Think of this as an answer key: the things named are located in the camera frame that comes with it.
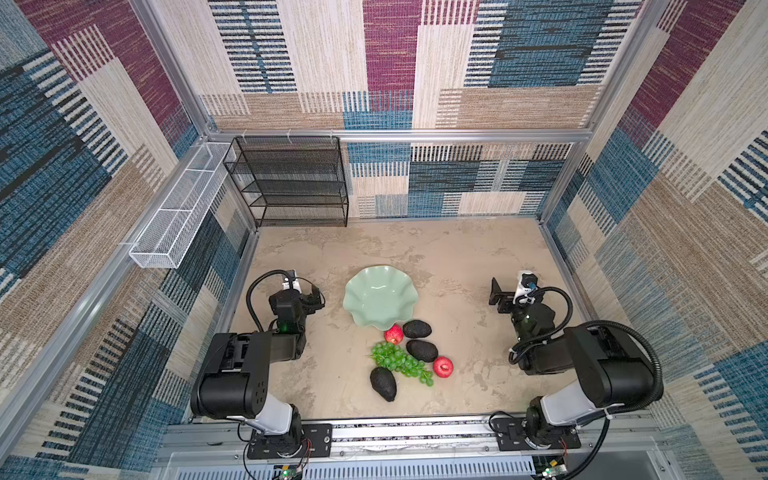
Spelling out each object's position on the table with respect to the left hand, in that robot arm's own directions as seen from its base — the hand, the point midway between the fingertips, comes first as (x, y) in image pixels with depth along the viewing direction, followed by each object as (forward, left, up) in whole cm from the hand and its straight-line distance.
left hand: (296, 284), depth 93 cm
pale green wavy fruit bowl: (-1, -25, -5) cm, 26 cm away
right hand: (-2, -64, +3) cm, 64 cm away
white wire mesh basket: (+15, +38, +11) cm, 42 cm away
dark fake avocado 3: (-28, -26, -3) cm, 39 cm away
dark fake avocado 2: (-20, -37, -4) cm, 42 cm away
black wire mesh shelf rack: (+39, +7, +9) cm, 41 cm away
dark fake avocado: (-14, -36, -3) cm, 39 cm away
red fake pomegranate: (-15, -30, -4) cm, 33 cm away
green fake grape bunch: (-21, -28, -3) cm, 36 cm away
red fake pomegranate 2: (-24, -42, -4) cm, 49 cm away
